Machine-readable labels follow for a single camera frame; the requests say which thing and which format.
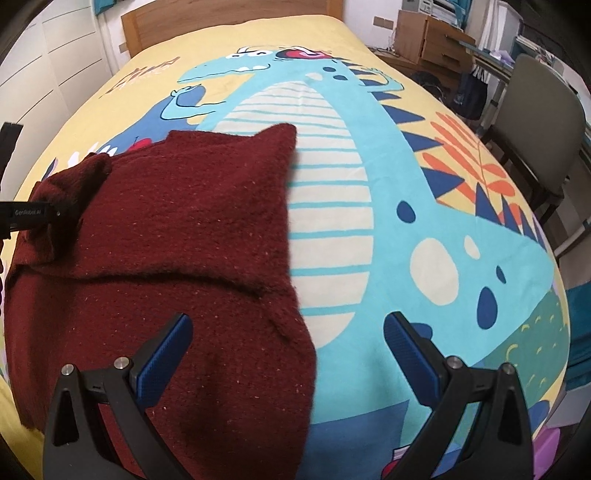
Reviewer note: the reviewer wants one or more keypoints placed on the grey chair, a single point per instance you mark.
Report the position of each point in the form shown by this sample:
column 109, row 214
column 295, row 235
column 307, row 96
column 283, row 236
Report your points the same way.
column 539, row 128

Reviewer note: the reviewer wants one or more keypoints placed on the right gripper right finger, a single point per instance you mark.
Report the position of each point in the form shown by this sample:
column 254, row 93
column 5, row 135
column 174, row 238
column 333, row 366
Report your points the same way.
column 499, row 444

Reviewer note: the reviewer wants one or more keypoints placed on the wooden bed headboard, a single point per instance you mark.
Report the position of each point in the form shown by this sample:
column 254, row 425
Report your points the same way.
column 163, row 20

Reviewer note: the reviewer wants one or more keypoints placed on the dark bag on floor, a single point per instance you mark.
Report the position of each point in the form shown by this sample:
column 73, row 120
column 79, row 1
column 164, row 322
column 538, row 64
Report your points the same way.
column 470, row 98

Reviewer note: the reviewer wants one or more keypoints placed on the teal curtain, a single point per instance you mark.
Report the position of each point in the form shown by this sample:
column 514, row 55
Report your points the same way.
column 117, row 6

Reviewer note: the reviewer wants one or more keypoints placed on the wooden drawer cabinet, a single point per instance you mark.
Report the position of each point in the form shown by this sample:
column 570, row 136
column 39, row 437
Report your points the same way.
column 423, row 43

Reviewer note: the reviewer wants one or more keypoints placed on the dark red knitted sweater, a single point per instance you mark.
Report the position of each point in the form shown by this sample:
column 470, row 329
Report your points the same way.
column 194, row 224

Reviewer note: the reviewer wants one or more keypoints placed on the glass desk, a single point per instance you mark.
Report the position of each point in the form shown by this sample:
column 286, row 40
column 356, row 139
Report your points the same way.
column 503, row 72

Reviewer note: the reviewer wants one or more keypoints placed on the yellow dinosaur bed cover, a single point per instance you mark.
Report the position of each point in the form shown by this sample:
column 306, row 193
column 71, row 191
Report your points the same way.
column 393, row 204

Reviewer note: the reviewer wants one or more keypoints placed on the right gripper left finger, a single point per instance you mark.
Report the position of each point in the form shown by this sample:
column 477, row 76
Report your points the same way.
column 77, row 444

